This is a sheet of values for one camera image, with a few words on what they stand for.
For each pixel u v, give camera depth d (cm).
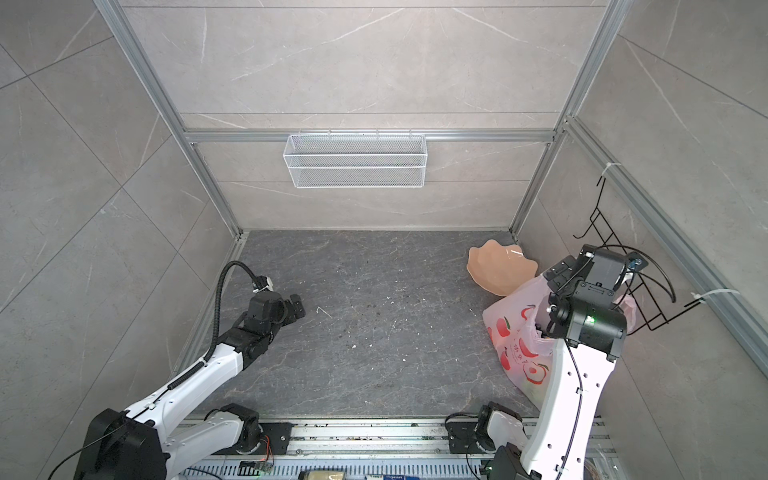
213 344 55
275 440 73
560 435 36
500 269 104
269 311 65
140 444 39
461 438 73
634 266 48
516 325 78
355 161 101
